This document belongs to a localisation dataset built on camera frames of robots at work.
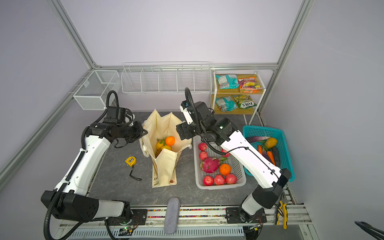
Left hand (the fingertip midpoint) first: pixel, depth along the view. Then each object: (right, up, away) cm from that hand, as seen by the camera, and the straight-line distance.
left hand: (148, 133), depth 75 cm
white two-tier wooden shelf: (+55, +27, +32) cm, 69 cm away
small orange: (+8, -5, +17) cm, 19 cm away
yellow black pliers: (+69, -40, -1) cm, 80 cm away
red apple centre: (+43, -14, +17) cm, 49 cm away
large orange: (+41, -21, +9) cm, 47 cm away
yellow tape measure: (-16, -18, +16) cm, 29 cm away
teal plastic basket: (+77, -10, +16) cm, 79 cm away
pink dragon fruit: (+32, -18, +8) cm, 38 cm away
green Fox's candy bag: (+57, +20, +26) cm, 66 cm away
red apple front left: (+31, -26, +6) cm, 41 cm away
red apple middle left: (+29, -14, +15) cm, 35 cm away
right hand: (+19, +4, -7) cm, 21 cm away
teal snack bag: (+44, +18, +24) cm, 54 cm away
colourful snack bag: (+54, +27, +9) cm, 61 cm away
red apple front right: (+43, -25, +6) cm, 51 cm away
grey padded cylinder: (+13, -40, -3) cm, 42 cm away
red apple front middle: (+37, -26, +5) cm, 45 cm away
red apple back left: (+28, -10, +20) cm, 36 cm away
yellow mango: (+72, -7, +19) cm, 75 cm away
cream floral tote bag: (+3, -8, +19) cm, 21 cm away
